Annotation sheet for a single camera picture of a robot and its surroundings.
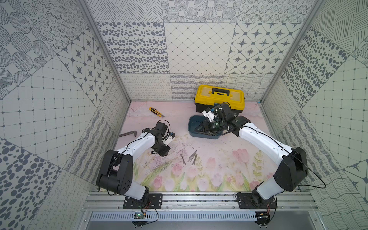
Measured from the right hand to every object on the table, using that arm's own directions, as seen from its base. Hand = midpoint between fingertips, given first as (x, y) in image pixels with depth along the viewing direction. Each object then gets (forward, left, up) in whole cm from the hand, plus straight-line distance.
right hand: (197, 132), depth 77 cm
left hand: (-2, +20, -16) cm, 26 cm away
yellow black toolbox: (+36, -8, -6) cm, 37 cm away
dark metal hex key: (+13, +45, -19) cm, 50 cm away
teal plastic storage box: (+23, +2, -20) cm, 31 cm away
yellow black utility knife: (+31, +32, -19) cm, 48 cm away
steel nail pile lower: (-6, +1, -22) cm, 23 cm away
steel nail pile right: (-4, +3, -22) cm, 23 cm away
